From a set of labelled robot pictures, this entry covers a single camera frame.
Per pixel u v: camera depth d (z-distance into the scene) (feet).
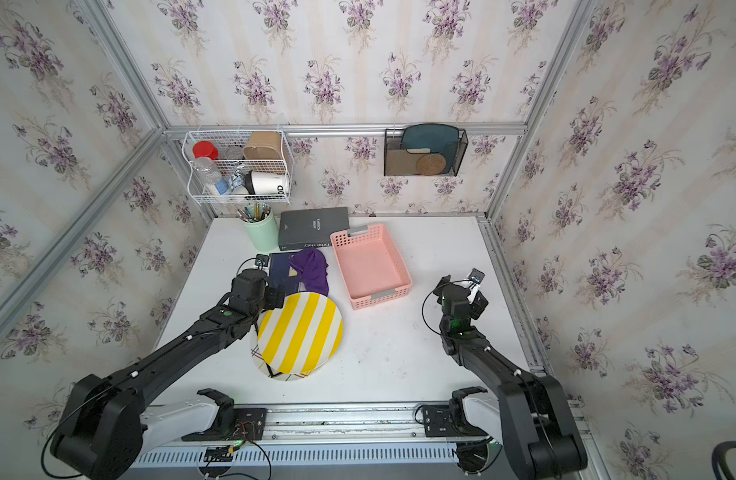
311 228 3.68
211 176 3.00
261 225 3.24
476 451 2.38
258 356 2.75
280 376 2.63
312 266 3.31
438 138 3.07
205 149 3.01
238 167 3.07
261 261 2.38
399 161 3.20
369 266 3.32
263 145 2.91
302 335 2.83
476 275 2.40
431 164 3.21
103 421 1.42
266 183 3.06
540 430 1.32
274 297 2.51
